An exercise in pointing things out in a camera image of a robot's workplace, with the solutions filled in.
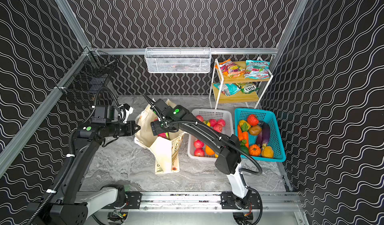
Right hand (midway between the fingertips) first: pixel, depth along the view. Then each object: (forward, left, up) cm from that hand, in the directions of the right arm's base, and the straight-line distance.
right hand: (160, 129), depth 79 cm
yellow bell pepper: (+14, -50, -16) cm, 54 cm away
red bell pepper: (+15, -55, -12) cm, 58 cm away
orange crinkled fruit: (-5, -26, -14) cm, 30 cm away
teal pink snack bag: (+30, -53, +15) cm, 63 cm away
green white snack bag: (+35, -53, -2) cm, 64 cm away
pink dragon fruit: (-6, -4, +4) cm, 8 cm away
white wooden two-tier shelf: (+40, -50, -2) cm, 64 cm away
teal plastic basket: (-3, -65, -17) cm, 67 cm away
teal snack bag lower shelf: (+34, -40, -2) cm, 52 cm away
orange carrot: (+10, -47, -20) cm, 52 cm away
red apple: (+15, -35, -14) cm, 41 cm away
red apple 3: (-6, -21, -15) cm, 26 cm away
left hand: (-3, +7, +6) cm, 9 cm away
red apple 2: (-1, -20, -14) cm, 25 cm away
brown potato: (+10, -56, -16) cm, 59 cm away
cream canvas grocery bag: (-13, -6, +2) cm, 14 cm away
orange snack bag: (+29, -38, +16) cm, 51 cm away
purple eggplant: (+6, -60, -16) cm, 63 cm away
